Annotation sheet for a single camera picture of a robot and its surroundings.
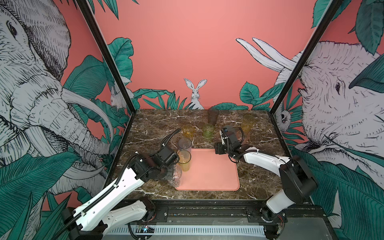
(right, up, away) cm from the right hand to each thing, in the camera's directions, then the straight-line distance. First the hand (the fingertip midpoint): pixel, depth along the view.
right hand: (217, 143), depth 91 cm
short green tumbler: (-4, +8, +15) cm, 18 cm away
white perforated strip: (-35, -40, -19) cm, 56 cm away
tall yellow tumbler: (+27, +12, +24) cm, 38 cm away
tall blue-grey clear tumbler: (-21, -1, +7) cm, 22 cm away
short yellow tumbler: (-19, +8, +14) cm, 25 cm away
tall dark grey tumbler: (-2, +19, +12) cm, 23 cm away
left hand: (-26, -11, -21) cm, 35 cm away
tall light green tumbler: (-20, -8, -5) cm, 22 cm away
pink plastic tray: (-5, -17, -3) cm, 18 cm away
